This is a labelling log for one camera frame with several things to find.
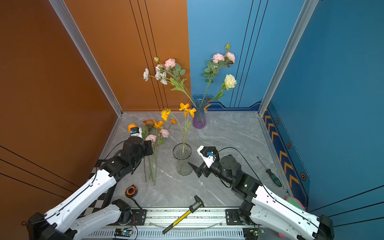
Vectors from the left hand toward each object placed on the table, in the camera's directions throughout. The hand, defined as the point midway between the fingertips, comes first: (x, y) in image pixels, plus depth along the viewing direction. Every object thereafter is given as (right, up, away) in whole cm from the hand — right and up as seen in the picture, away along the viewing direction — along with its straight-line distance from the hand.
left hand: (151, 140), depth 78 cm
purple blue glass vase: (+26, +11, +28) cm, 40 cm away
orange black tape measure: (-11, -27, +1) cm, 29 cm away
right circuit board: (+50, -44, -8) cm, 67 cm away
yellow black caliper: (+22, -35, -2) cm, 41 cm away
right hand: (+23, -5, -10) cm, 26 cm away
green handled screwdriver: (+68, -22, +7) cm, 72 cm away
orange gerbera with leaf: (-10, +10, +28) cm, 31 cm away
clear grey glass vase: (+16, -6, 0) cm, 17 cm away
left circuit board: (-12, -43, -7) cm, 45 cm away
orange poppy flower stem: (+7, +15, +7) cm, 18 cm away
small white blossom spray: (+13, +32, +11) cm, 36 cm away
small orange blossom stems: (-3, +9, +29) cm, 31 cm away
